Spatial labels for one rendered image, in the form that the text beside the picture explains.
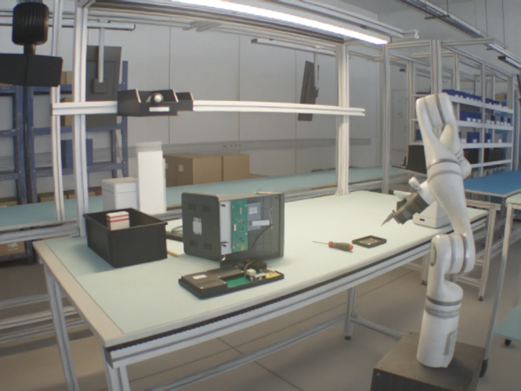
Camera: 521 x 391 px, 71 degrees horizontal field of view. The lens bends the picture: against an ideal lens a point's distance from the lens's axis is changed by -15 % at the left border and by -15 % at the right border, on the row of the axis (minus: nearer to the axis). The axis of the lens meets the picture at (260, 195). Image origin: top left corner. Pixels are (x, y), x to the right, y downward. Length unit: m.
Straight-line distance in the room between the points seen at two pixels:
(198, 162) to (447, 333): 4.01
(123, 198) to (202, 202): 0.40
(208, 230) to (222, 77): 4.94
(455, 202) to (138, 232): 0.91
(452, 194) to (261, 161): 5.67
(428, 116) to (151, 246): 0.91
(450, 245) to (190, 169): 4.02
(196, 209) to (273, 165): 5.45
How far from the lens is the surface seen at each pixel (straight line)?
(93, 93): 2.89
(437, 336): 1.06
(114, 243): 1.30
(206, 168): 4.81
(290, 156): 6.99
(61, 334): 1.78
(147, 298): 1.09
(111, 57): 3.01
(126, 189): 1.62
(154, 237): 1.35
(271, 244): 1.37
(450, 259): 0.98
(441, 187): 1.06
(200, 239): 1.36
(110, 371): 1.06
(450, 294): 1.02
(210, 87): 6.05
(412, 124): 4.53
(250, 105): 2.01
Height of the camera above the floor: 1.42
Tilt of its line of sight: 10 degrees down
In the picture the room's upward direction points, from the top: straight up
